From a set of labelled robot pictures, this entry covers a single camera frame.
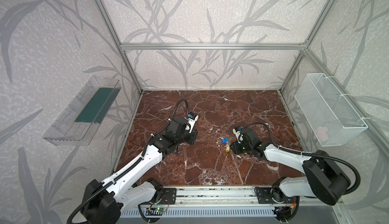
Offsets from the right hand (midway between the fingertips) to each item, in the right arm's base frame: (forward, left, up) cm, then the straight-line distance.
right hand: (232, 141), depth 90 cm
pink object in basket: (-4, -41, +19) cm, 45 cm away
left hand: (+1, +19, +16) cm, 25 cm away
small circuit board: (-33, +37, -1) cm, 50 cm away
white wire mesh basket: (-6, -36, +33) cm, 49 cm away
